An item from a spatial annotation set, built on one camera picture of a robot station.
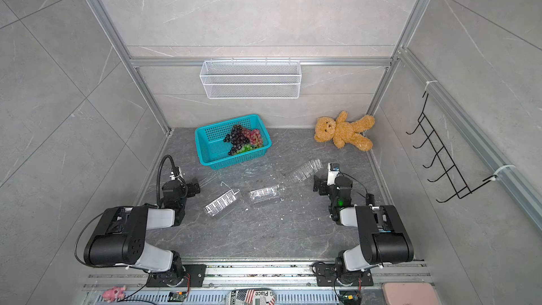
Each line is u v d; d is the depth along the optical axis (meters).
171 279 0.67
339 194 0.71
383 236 0.45
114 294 0.69
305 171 1.01
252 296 0.67
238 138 1.07
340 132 1.10
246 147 1.04
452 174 0.65
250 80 1.01
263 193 0.93
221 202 0.90
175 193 0.71
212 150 1.10
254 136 1.09
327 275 0.73
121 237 0.45
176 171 0.78
